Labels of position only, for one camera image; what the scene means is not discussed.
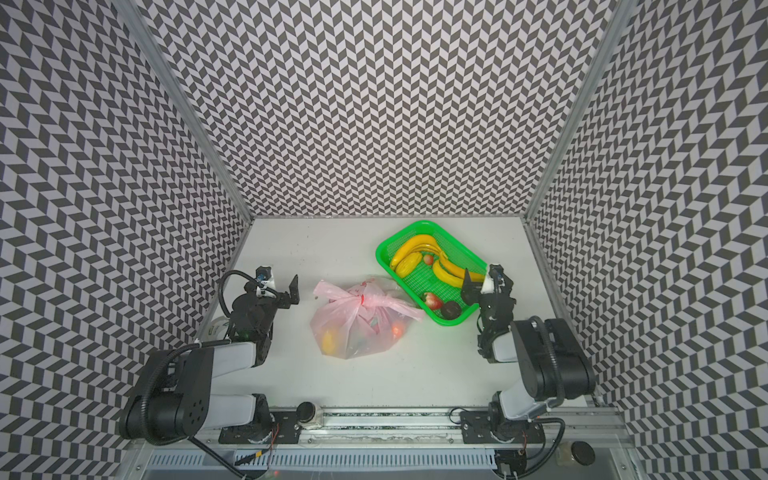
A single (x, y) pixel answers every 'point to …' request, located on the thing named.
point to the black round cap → (583, 453)
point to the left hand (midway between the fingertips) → (282, 275)
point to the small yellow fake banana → (453, 280)
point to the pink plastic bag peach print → (373, 316)
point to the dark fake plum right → (451, 310)
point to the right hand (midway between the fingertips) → (481, 275)
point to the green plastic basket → (428, 289)
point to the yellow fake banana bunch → (408, 260)
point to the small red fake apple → (428, 259)
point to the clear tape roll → (217, 328)
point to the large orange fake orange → (396, 332)
